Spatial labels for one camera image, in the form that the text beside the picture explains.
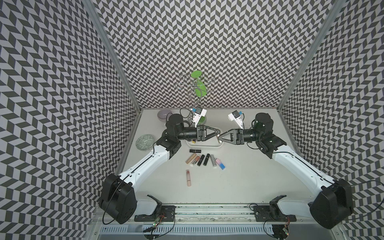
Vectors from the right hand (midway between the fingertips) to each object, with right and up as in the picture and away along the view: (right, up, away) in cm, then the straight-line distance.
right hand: (220, 142), depth 65 cm
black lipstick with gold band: (-5, -15, +26) cm, 31 cm away
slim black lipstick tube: (-12, -10, +29) cm, 33 cm away
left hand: (-1, +3, -1) cm, 3 cm away
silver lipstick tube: (-1, -15, +26) cm, 30 cm away
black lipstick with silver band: (-7, -13, +27) cm, 31 cm away
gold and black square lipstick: (-13, -4, +34) cm, 37 cm away
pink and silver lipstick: (-11, -15, +25) cm, 31 cm away
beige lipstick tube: (-14, -14, +26) cm, 33 cm away
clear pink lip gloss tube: (-15, -23, +19) cm, 34 cm away
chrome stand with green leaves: (-10, +30, +24) cm, 40 cm away
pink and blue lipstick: (+5, -18, +24) cm, 30 cm away
